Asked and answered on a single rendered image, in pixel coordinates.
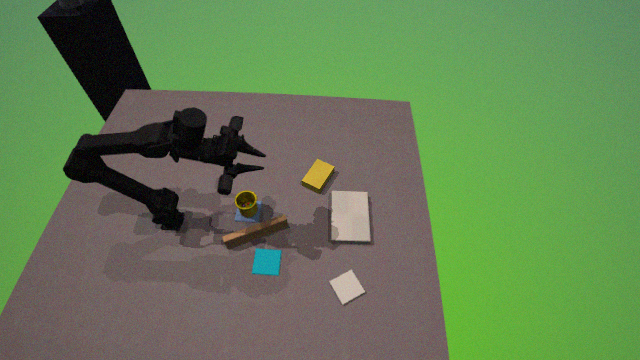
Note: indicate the brown rectangular block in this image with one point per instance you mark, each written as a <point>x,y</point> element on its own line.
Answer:
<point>262,229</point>

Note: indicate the yellow rectangular block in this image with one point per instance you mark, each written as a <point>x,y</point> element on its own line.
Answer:
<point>318,175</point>

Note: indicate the beige square tile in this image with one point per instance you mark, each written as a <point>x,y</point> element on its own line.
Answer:
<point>347,287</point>

